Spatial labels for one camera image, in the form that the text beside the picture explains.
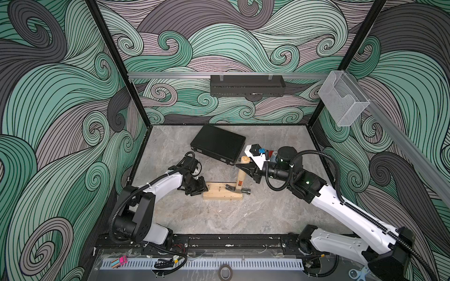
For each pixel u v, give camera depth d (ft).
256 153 1.75
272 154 1.76
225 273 2.22
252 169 1.88
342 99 2.55
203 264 2.29
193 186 2.48
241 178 2.37
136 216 1.41
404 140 1.96
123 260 2.24
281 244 2.41
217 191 2.81
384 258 1.27
